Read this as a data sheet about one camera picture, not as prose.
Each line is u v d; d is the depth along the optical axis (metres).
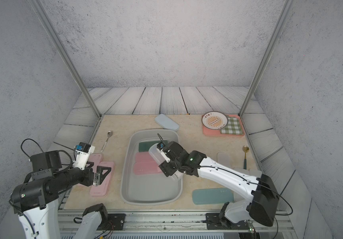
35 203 0.37
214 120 1.15
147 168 0.89
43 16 0.73
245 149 0.99
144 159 0.96
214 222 0.73
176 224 0.73
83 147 0.52
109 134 1.08
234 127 1.11
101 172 0.54
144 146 1.04
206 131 1.11
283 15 0.73
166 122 1.15
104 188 0.81
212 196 0.79
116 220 0.72
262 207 0.38
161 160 0.67
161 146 0.66
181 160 0.56
